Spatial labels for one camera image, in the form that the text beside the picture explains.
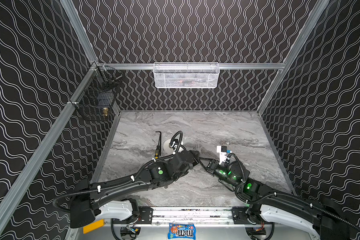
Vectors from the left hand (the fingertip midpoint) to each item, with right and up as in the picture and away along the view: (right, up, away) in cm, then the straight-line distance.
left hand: (206, 156), depth 67 cm
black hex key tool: (-26, -1, +32) cm, 41 cm away
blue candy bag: (-11, -35, +2) cm, 37 cm away
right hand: (-4, -2, +3) cm, 5 cm away
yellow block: (-53, -35, +5) cm, 64 cm away
